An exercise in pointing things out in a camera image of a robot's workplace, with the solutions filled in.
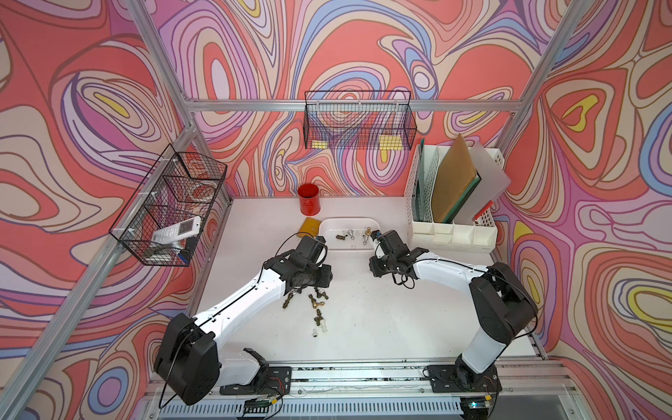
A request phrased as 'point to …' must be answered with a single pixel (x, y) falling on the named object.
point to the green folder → (461, 200)
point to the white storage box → (348, 234)
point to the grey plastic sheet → (493, 178)
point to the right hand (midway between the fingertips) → (374, 270)
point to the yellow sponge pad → (310, 227)
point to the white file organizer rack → (438, 237)
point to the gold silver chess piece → (368, 231)
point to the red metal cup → (309, 199)
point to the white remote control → (180, 230)
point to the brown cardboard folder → (455, 175)
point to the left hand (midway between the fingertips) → (331, 276)
